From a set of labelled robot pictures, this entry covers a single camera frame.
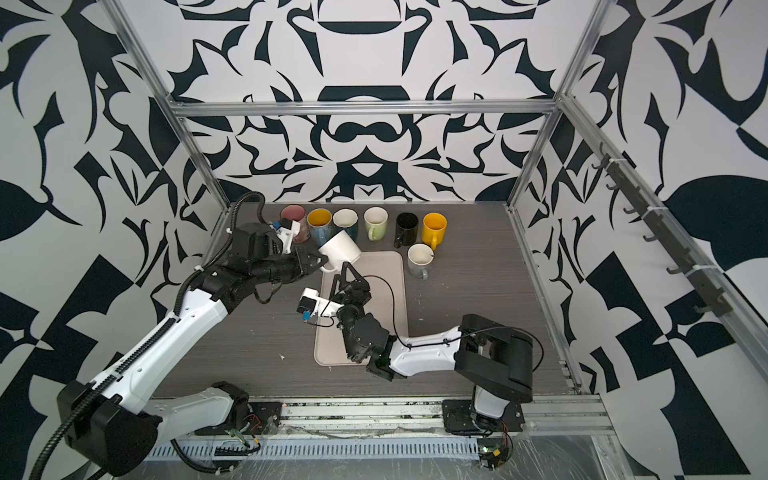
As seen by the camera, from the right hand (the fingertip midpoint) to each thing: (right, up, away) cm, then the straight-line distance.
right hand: (352, 266), depth 70 cm
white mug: (-4, +4, +4) cm, 7 cm away
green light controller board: (+33, -44, +1) cm, 55 cm away
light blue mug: (-14, +11, +31) cm, 36 cm away
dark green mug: (-6, +13, +34) cm, 37 cm away
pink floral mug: (-23, +15, +34) cm, 44 cm away
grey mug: (+19, 0, +28) cm, 34 cm away
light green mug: (+4, +13, +37) cm, 40 cm away
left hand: (-6, +3, +2) cm, 7 cm away
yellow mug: (+24, +9, +32) cm, 41 cm away
